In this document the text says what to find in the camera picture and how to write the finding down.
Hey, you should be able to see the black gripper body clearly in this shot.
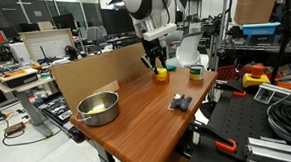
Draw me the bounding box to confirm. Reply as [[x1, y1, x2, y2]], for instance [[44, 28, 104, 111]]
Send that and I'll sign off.
[[140, 36, 168, 63]]

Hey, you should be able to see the orange block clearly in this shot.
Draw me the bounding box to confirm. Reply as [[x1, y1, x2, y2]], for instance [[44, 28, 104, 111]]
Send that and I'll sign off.
[[151, 71, 171, 86]]

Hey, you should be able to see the white office chair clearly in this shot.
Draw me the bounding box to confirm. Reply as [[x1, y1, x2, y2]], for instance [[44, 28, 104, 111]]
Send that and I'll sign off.
[[162, 31, 207, 70]]

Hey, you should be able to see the green labelled tin can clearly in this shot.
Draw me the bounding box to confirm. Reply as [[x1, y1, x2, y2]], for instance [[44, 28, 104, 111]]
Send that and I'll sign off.
[[188, 64, 206, 82]]

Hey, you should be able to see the grey plush toy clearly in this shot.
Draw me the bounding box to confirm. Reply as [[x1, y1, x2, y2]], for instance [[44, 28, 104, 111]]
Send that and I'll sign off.
[[167, 93, 194, 113]]

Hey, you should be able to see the large black monitor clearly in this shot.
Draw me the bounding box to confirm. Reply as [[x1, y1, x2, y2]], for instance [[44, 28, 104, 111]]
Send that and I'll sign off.
[[100, 7, 136, 37]]

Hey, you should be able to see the small cardboard piece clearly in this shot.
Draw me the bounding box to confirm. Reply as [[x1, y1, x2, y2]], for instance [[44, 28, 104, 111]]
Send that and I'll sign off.
[[92, 79, 121, 95]]

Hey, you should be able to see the large cardboard sheet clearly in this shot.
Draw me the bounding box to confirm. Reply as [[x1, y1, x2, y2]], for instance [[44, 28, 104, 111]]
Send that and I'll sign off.
[[50, 40, 160, 115]]

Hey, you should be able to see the grey office chair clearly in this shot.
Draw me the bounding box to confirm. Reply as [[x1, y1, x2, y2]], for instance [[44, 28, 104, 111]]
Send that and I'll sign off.
[[85, 25, 109, 52]]

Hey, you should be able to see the red plastic crate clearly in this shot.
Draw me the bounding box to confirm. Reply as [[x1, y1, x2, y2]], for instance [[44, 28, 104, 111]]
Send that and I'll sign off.
[[216, 64, 238, 82]]

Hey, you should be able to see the steel pot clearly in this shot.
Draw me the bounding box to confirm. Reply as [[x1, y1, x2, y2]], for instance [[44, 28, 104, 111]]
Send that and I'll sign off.
[[73, 89, 122, 129]]

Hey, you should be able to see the metal shelf rack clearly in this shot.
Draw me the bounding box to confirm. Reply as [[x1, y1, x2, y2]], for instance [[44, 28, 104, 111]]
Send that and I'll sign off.
[[203, 0, 291, 72]]

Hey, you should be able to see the yellow emergency stop button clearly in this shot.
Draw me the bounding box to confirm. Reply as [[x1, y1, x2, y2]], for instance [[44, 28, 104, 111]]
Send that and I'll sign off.
[[240, 63, 272, 89]]

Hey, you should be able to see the small black monitor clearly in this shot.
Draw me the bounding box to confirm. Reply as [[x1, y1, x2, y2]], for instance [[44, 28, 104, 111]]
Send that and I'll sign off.
[[51, 13, 78, 32]]

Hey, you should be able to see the black perforated breadboard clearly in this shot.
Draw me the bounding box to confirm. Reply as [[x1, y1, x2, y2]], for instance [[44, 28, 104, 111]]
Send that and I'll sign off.
[[181, 82, 291, 162]]

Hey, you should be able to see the blue plastic bin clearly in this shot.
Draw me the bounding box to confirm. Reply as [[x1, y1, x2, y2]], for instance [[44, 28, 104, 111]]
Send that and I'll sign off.
[[241, 21, 282, 38]]

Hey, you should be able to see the black equipment tray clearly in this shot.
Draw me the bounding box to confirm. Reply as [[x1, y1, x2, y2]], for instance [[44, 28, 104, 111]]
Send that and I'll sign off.
[[34, 90, 87, 146]]

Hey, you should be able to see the brown cardboard box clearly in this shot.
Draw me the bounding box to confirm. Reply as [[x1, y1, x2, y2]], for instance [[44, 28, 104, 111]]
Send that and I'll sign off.
[[231, 0, 279, 26]]

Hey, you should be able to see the white pegboard panel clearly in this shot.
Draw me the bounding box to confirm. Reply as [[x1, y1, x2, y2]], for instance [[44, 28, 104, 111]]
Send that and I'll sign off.
[[18, 28, 76, 64]]

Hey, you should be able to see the aluminium extrusion bar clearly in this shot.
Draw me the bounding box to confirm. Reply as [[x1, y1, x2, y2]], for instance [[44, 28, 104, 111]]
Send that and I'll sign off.
[[252, 81, 291, 108], [244, 134, 291, 162]]

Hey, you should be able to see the black tripod pole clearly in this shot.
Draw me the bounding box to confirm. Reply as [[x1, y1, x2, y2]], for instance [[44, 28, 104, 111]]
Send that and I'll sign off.
[[265, 0, 291, 85]]

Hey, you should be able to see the grey side desk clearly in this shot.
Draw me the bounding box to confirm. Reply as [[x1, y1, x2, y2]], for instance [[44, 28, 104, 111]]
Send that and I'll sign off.
[[0, 75, 58, 141]]

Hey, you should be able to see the white box with orange top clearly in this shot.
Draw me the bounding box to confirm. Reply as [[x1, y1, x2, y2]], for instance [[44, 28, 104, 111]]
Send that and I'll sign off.
[[0, 67, 40, 90]]

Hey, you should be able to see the brown power brick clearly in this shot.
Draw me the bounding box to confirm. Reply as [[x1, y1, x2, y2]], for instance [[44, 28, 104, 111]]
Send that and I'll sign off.
[[2, 120, 27, 135]]

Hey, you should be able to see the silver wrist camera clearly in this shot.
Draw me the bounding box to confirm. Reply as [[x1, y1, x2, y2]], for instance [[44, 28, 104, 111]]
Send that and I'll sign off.
[[142, 22, 178, 43]]

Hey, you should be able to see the black clamp orange handle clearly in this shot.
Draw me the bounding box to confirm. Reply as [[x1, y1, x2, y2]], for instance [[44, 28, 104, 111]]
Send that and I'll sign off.
[[215, 80, 247, 99], [188, 118, 238, 156]]

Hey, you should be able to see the black cable bundle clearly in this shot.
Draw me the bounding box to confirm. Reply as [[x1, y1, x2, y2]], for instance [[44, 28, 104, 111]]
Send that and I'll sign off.
[[264, 82, 291, 149]]

